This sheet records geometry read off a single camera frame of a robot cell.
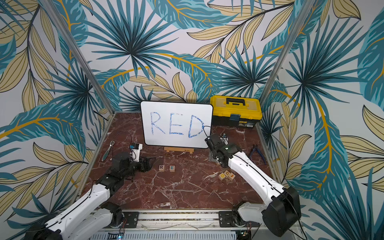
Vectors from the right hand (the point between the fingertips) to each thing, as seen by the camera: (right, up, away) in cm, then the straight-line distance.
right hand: (221, 155), depth 81 cm
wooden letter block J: (+7, -13, +5) cm, 15 cm away
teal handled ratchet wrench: (-71, -2, +14) cm, 72 cm away
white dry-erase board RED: (-25, +17, +7) cm, 31 cm away
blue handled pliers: (+26, +2, +20) cm, 33 cm away
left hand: (-38, -3, +1) cm, 38 cm away
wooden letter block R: (-34, -9, +7) cm, 36 cm away
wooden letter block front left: (+1, -13, +5) cm, 14 cm away
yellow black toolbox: (+14, +26, +20) cm, 36 cm away
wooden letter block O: (+4, -11, +6) cm, 14 cm away
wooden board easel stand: (-32, +1, +15) cm, 35 cm away
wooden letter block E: (-28, -9, +7) cm, 30 cm away
